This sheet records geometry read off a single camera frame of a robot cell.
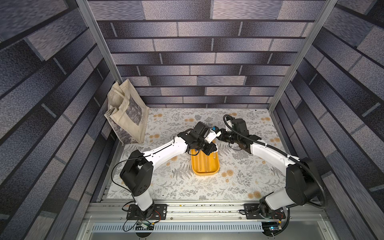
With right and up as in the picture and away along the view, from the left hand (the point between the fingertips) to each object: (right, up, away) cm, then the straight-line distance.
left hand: (217, 148), depth 80 cm
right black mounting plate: (+17, -30, -7) cm, 36 cm away
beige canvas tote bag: (-54, +21, +9) cm, 59 cm away
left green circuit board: (-38, -36, -9) cm, 53 cm away
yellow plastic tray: (-6, -12, +10) cm, 17 cm away
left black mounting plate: (-32, -31, -6) cm, 45 cm away
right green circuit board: (+24, -37, -10) cm, 45 cm away
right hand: (-1, +8, +7) cm, 11 cm away
